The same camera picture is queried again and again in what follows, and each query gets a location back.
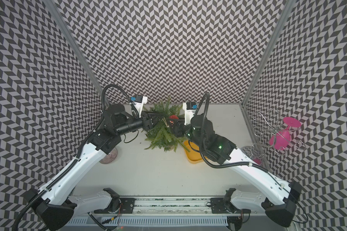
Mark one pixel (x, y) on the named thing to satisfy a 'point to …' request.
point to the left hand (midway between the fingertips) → (161, 117)
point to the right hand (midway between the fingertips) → (172, 123)
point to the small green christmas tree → (160, 136)
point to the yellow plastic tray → (193, 155)
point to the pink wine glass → (280, 139)
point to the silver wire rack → (272, 133)
